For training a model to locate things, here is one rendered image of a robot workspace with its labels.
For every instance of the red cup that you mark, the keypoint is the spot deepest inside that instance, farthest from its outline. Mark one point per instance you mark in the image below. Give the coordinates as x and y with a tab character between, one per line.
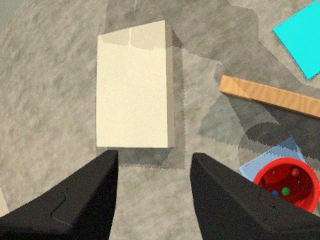
304	194

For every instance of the light wooden block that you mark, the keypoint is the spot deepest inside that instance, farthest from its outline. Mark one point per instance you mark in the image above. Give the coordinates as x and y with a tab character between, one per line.
270	97

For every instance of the cream rectangular block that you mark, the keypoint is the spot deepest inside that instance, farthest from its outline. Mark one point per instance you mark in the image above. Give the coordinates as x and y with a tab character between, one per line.
135	105

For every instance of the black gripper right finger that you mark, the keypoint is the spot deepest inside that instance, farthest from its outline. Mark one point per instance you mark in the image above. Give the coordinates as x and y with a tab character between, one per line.
230	207

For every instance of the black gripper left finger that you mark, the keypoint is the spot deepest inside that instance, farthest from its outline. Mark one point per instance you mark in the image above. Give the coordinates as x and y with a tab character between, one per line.
80	207

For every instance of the green marble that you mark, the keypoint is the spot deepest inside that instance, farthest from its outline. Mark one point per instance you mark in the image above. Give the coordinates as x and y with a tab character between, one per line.
286	191

